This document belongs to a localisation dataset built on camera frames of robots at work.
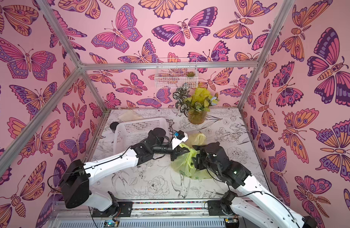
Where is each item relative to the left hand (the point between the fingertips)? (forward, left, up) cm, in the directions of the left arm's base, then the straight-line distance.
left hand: (191, 150), depth 70 cm
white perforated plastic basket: (+25, +43, -21) cm, 54 cm away
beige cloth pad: (+45, +47, -23) cm, 69 cm away
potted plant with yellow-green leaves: (+36, -5, -5) cm, 37 cm away
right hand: (+1, 0, +1) cm, 1 cm away
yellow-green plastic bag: (-5, +3, -6) cm, 8 cm away
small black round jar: (+29, +54, -17) cm, 63 cm away
